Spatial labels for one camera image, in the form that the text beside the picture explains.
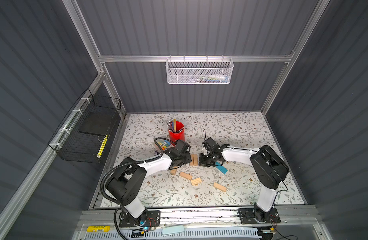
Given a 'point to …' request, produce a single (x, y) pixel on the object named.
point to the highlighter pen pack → (165, 144)
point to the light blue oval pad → (178, 229)
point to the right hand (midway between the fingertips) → (199, 165)
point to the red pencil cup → (179, 135)
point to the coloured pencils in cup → (172, 126)
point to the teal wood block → (221, 168)
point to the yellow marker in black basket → (102, 146)
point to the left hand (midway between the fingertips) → (190, 157)
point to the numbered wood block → (220, 187)
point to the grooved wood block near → (196, 181)
